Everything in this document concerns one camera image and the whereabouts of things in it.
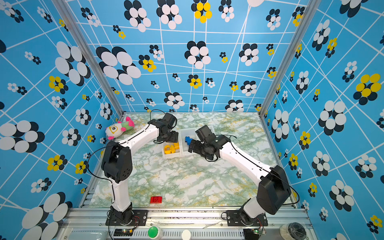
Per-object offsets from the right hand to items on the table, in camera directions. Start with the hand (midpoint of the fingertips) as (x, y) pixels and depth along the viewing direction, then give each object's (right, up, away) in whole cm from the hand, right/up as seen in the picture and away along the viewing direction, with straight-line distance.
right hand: (195, 151), depth 82 cm
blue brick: (-4, +3, +15) cm, 16 cm away
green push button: (-18, -31, -19) cm, 41 cm away
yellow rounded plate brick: (-15, -1, +14) cm, 21 cm away
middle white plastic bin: (-8, +1, +14) cm, 16 cm away
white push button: (-4, -33, -19) cm, 38 cm away
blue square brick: (-5, +4, +18) cm, 19 cm away
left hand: (-15, +6, +13) cm, 21 cm away
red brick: (-21, -25, -4) cm, 33 cm away
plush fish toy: (-55, +12, +20) cm, 60 cm away
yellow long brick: (-13, +1, +15) cm, 20 cm away
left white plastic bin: (-13, -5, +12) cm, 18 cm away
